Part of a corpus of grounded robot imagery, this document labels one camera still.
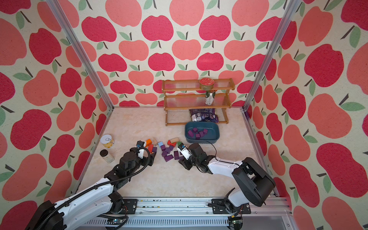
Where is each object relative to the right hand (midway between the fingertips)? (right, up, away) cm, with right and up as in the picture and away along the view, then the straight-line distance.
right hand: (182, 160), depth 88 cm
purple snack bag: (+16, +29, +16) cm, 37 cm away
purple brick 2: (+17, +17, +14) cm, 28 cm away
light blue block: (-15, +9, +8) cm, 20 cm away
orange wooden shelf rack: (-1, +45, +24) cm, 51 cm away
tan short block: (-6, +11, +11) cm, 17 cm away
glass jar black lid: (-47, +5, -4) cm, 48 cm away
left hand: (-20, +7, -6) cm, 22 cm away
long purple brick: (-9, +1, +4) cm, 10 cm away
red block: (-6, +9, +9) cm, 14 cm away
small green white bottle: (+19, +42, +7) cm, 46 cm away
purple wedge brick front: (+6, +16, +15) cm, 22 cm away
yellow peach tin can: (-51, +11, +7) cm, 53 cm away
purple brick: (-4, +2, +5) cm, 7 cm away
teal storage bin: (+14, +17, +15) cm, 27 cm away
